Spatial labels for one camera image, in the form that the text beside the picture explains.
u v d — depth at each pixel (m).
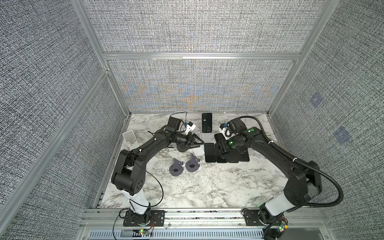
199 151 0.97
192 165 0.86
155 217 0.74
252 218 0.73
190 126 0.81
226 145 0.74
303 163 0.45
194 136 0.76
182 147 0.80
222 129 0.78
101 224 0.73
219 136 0.84
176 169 0.85
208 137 0.85
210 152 0.98
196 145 0.83
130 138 0.95
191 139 0.74
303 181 0.42
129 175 0.47
